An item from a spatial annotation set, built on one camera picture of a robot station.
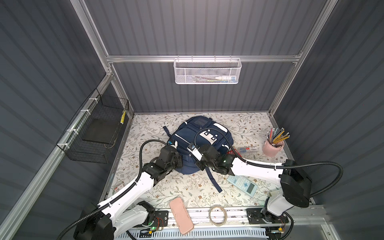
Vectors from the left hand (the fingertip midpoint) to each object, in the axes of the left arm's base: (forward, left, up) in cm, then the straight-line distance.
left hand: (182, 157), depth 82 cm
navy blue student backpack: (+17, -1, -1) cm, 17 cm away
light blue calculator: (-13, -34, -10) cm, 38 cm away
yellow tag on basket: (+20, +33, +13) cm, 40 cm away
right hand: (0, -8, 0) cm, 8 cm away
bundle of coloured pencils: (+11, -57, 0) cm, 58 cm away
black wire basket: (+11, +44, +14) cm, 47 cm away
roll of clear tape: (-30, -19, -11) cm, 38 cm away
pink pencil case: (-27, +1, -10) cm, 29 cm away
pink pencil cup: (+4, -54, -4) cm, 55 cm away
